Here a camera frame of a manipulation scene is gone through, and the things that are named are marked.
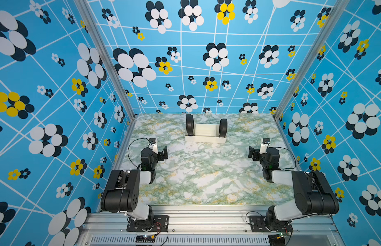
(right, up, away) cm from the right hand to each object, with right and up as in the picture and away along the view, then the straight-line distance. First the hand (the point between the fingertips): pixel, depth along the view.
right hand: (260, 146), depth 93 cm
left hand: (-62, +1, 0) cm, 62 cm away
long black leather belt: (-44, +14, +2) cm, 46 cm away
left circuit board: (-64, -42, -21) cm, 79 cm away
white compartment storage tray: (-34, +8, +13) cm, 37 cm away
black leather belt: (-22, +14, +3) cm, 27 cm away
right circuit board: (-2, -41, -23) cm, 47 cm away
